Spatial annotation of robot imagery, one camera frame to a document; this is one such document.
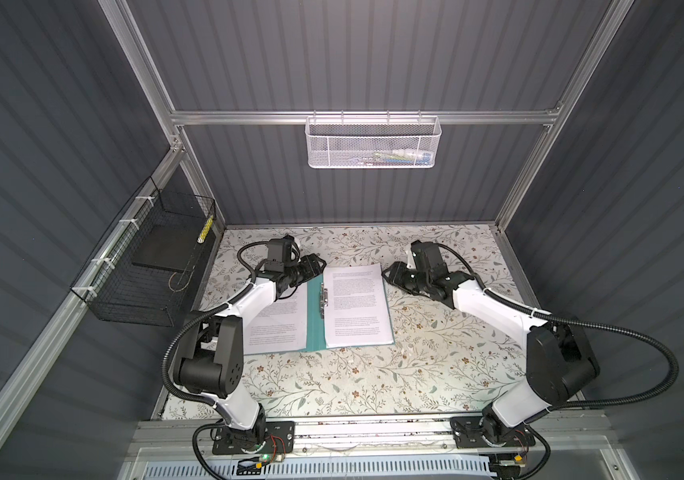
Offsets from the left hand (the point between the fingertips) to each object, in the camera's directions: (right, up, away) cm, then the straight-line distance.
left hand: (317, 265), depth 92 cm
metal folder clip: (+1, -11, +5) cm, 12 cm away
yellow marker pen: (-30, +10, -11) cm, 33 cm away
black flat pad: (-35, +5, -17) cm, 39 cm away
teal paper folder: (0, -22, -3) cm, 22 cm away
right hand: (+21, -3, -5) cm, 22 cm away
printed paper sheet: (-12, -19, +1) cm, 23 cm away
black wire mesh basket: (-42, -1, -20) cm, 47 cm away
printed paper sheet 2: (+13, -16, +6) cm, 21 cm away
